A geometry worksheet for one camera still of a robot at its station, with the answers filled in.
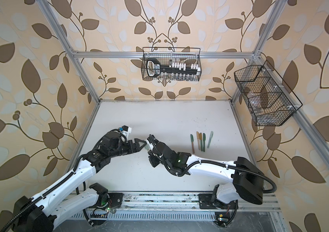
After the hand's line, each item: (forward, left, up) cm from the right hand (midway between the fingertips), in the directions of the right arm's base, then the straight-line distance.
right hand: (149, 153), depth 77 cm
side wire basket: (+17, -64, +20) cm, 69 cm away
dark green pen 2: (+15, -39, -14) cm, 44 cm away
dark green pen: (+13, -35, -14) cm, 40 cm away
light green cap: (+3, +1, +2) cm, 4 cm away
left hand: (+4, +3, +4) cm, 6 cm away
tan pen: (+15, -31, -14) cm, 38 cm away
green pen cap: (+17, -27, -14) cm, 35 cm away
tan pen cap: (+17, -33, -14) cm, 40 cm away
